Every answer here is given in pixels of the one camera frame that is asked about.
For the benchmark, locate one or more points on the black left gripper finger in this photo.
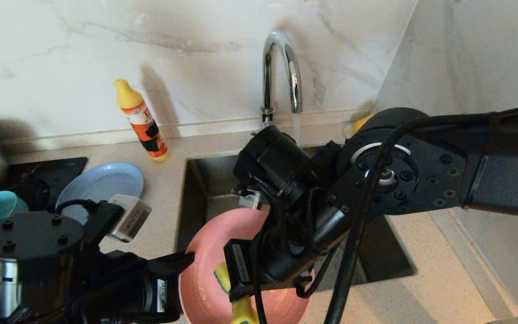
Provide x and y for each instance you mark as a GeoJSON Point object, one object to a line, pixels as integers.
{"type": "Point", "coordinates": [171, 263]}

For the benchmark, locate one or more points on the yellow green sponge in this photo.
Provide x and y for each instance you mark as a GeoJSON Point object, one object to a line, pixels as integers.
{"type": "Point", "coordinates": [243, 312]}

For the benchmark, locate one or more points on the black induction cooktop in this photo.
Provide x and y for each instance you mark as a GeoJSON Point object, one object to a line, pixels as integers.
{"type": "Point", "coordinates": [52, 168]}

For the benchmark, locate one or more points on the yellow pear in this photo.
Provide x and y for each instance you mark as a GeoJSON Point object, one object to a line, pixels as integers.
{"type": "Point", "coordinates": [361, 122]}

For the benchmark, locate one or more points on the grey-blue plate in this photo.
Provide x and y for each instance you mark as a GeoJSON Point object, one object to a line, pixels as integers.
{"type": "Point", "coordinates": [106, 180]}

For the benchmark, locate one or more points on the stainless steel sink basin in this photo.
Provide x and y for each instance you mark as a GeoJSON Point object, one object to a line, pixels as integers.
{"type": "Point", "coordinates": [209, 180]}

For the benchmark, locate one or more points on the chrome gooseneck faucet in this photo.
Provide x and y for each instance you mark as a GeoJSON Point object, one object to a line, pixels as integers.
{"type": "Point", "coordinates": [266, 90]}

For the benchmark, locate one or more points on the orange detergent bottle yellow cap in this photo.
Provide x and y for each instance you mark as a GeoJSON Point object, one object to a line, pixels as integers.
{"type": "Point", "coordinates": [144, 128]}

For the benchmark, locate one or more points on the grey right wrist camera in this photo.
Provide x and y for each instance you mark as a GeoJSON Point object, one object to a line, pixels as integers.
{"type": "Point", "coordinates": [250, 198]}

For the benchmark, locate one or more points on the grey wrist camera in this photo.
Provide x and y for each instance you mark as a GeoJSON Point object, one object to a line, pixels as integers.
{"type": "Point", "coordinates": [250, 198]}
{"type": "Point", "coordinates": [128, 218]}

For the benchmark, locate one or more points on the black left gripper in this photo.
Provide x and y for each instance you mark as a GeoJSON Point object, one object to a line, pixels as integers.
{"type": "Point", "coordinates": [38, 265]}

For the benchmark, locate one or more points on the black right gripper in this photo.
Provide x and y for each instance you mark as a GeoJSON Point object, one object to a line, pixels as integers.
{"type": "Point", "coordinates": [286, 211]}

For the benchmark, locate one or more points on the pink plate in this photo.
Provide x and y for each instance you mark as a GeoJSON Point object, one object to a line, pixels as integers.
{"type": "Point", "coordinates": [205, 279]}

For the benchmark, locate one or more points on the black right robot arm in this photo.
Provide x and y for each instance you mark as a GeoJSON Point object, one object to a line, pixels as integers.
{"type": "Point", "coordinates": [466, 171]}

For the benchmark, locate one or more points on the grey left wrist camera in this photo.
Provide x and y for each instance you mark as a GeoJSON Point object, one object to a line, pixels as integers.
{"type": "Point", "coordinates": [128, 218]}

